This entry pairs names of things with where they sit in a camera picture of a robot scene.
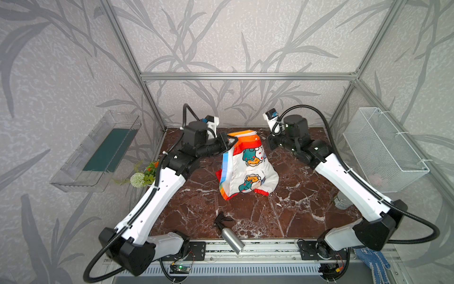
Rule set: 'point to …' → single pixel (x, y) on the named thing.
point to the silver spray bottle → (229, 235)
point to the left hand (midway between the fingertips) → (240, 134)
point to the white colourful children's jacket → (244, 167)
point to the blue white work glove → (377, 262)
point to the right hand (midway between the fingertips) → (266, 124)
